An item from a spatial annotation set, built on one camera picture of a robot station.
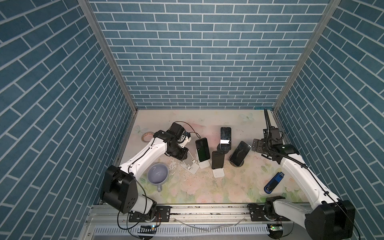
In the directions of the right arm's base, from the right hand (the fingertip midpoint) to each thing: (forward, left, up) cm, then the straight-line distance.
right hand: (261, 143), depth 83 cm
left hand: (-9, +42, -3) cm, 44 cm away
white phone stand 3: (-13, +23, -14) cm, 30 cm away
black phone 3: (+9, +19, -5) cm, 22 cm away
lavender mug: (-17, +59, -13) cm, 62 cm away
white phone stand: (-11, +41, -8) cm, 43 cm away
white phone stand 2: (-8, +32, -14) cm, 35 cm away
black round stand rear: (+1, +19, -8) cm, 21 cm away
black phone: (0, +33, -11) cm, 35 cm away
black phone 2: (-9, +24, -5) cm, 26 cm away
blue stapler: (-16, -8, -15) cm, 23 cm away
